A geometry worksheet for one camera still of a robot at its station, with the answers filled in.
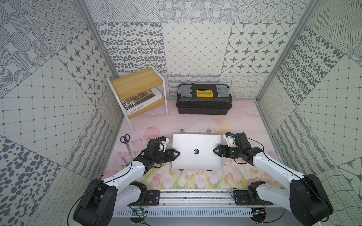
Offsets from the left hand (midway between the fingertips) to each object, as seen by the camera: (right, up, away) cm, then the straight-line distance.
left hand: (176, 151), depth 84 cm
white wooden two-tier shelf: (-25, +42, +1) cm, 49 cm away
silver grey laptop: (+13, 0, 0) cm, 13 cm away
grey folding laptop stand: (+4, +11, +4) cm, 13 cm away
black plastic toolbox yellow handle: (+19, +33, +14) cm, 41 cm away
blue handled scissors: (-36, +5, +12) cm, 39 cm away
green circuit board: (-17, -28, -14) cm, 35 cm away
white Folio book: (-29, +29, +7) cm, 42 cm away
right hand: (+26, -1, +1) cm, 26 cm away
